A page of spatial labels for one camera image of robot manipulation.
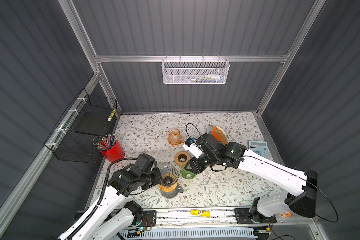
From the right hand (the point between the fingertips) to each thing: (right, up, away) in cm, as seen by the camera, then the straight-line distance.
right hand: (188, 167), depth 69 cm
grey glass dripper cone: (-10, -6, +7) cm, 13 cm away
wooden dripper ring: (-4, -1, +24) cm, 24 cm away
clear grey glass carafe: (-8, -17, +9) cm, 21 cm away
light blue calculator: (+49, +5, +29) cm, 57 cm away
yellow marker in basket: (-43, +26, +13) cm, 51 cm away
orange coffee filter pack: (+21, +14, +27) cm, 38 cm away
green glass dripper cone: (0, -9, +20) cm, 22 cm away
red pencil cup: (-43, +6, +14) cm, 45 cm away
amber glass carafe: (-9, +11, +36) cm, 39 cm away
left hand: (-12, -6, +3) cm, 14 cm away
